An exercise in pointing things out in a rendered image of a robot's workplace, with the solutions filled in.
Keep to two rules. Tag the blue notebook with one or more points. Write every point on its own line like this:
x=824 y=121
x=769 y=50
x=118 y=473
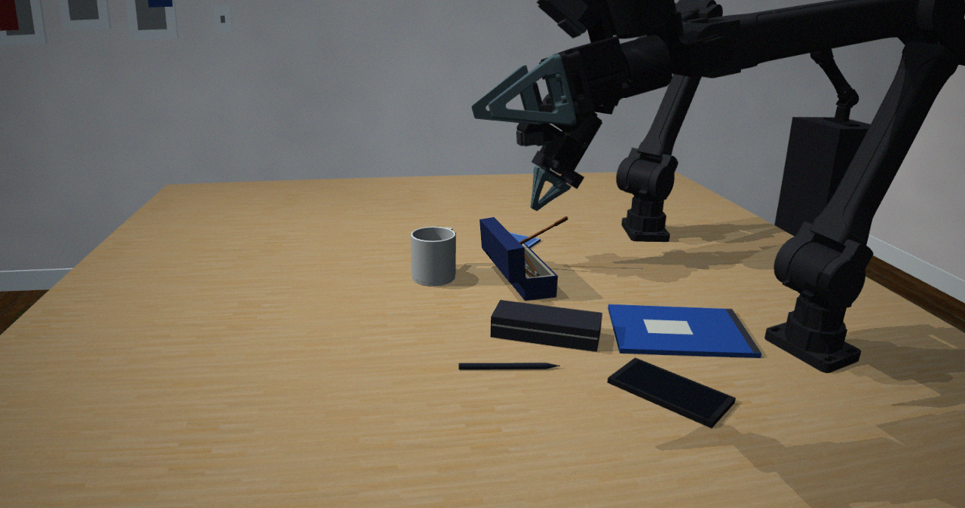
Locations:
x=680 y=331

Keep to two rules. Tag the brown glasses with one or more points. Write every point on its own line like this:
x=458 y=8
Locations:
x=535 y=235

